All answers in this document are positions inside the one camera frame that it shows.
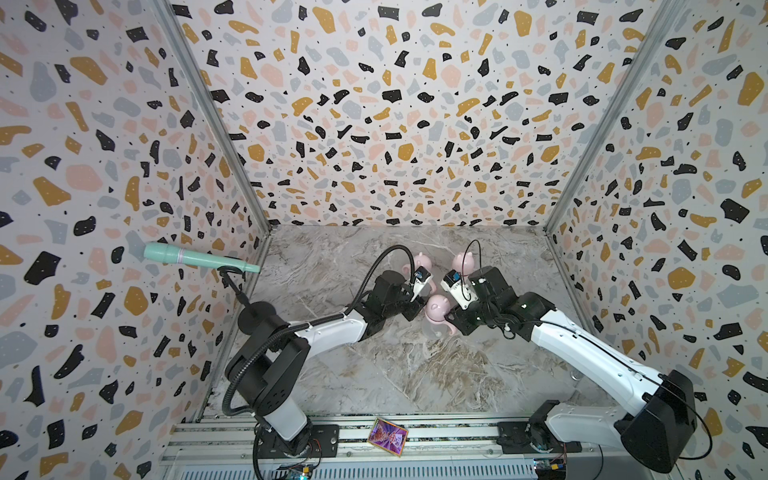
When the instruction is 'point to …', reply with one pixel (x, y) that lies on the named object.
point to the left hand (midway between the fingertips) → (431, 290)
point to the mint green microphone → (169, 254)
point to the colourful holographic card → (388, 436)
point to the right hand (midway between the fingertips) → (454, 313)
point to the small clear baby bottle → (431, 289)
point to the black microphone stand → (257, 314)
